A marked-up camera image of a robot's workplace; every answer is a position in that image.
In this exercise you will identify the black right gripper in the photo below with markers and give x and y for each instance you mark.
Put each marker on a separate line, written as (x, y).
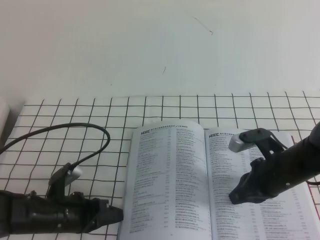
(268, 178)

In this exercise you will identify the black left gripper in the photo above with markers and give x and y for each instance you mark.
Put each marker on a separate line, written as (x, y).
(31, 214)

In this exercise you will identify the HEEC catalogue book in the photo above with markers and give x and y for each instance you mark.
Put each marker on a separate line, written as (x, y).
(179, 178)

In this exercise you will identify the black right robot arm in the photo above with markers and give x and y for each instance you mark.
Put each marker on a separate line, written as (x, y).
(309, 150)

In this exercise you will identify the white object at left edge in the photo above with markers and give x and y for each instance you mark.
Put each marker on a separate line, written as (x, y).
(4, 113)

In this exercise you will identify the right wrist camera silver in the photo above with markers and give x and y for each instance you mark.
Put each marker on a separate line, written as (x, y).
(263, 139)

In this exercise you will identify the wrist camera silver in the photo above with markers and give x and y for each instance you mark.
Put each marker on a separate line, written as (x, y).
(263, 139)
(60, 179)

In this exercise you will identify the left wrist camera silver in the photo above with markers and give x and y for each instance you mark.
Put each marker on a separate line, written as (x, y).
(60, 179)

